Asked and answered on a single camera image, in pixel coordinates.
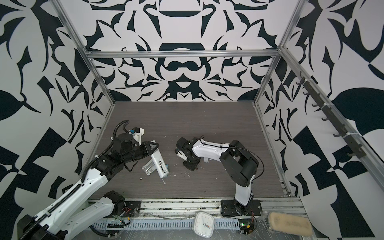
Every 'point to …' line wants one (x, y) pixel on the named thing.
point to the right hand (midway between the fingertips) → (192, 164)
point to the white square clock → (203, 224)
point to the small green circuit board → (246, 225)
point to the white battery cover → (149, 168)
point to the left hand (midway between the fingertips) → (158, 142)
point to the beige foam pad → (290, 223)
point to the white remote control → (159, 162)
